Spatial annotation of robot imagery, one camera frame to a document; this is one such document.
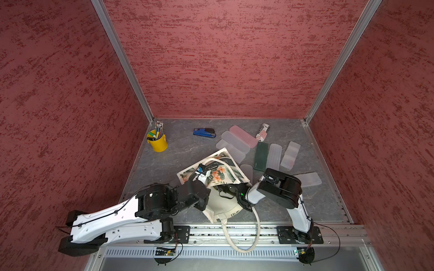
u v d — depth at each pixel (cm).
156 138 97
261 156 102
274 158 100
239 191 69
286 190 51
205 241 73
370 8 71
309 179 92
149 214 41
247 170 97
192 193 43
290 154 101
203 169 56
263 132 110
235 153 103
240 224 79
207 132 110
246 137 110
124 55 87
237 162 98
